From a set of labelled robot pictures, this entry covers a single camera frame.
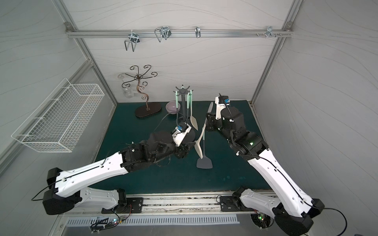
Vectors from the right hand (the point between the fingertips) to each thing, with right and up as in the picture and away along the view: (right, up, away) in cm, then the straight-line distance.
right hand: (208, 113), depth 64 cm
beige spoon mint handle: (-7, -4, +25) cm, 26 cm away
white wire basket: (-71, -5, +4) cm, 71 cm away
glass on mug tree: (-52, +16, +36) cm, 65 cm away
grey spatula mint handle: (0, -29, +22) cm, 36 cm away
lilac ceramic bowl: (-24, +6, +48) cm, 54 cm away
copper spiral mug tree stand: (-41, +4, +50) cm, 65 cm away
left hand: (-8, -12, -1) cm, 14 cm away
